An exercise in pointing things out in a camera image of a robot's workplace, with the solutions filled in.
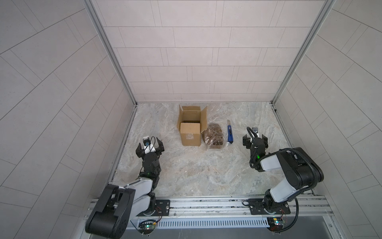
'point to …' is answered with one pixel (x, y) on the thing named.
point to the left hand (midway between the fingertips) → (152, 137)
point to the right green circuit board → (275, 223)
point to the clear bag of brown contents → (213, 137)
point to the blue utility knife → (230, 134)
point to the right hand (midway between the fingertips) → (253, 133)
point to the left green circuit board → (146, 226)
